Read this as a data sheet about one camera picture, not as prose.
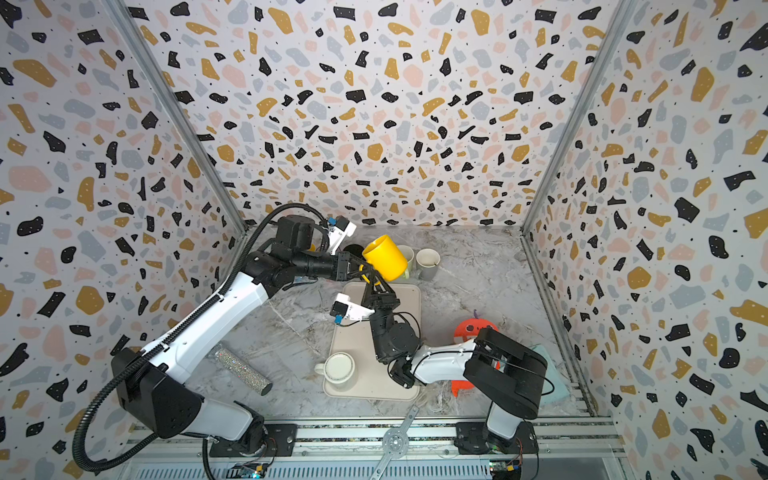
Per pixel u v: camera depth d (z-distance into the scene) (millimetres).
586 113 881
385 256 712
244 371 816
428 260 1038
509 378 454
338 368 781
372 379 841
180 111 864
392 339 567
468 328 855
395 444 737
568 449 737
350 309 642
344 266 662
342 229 664
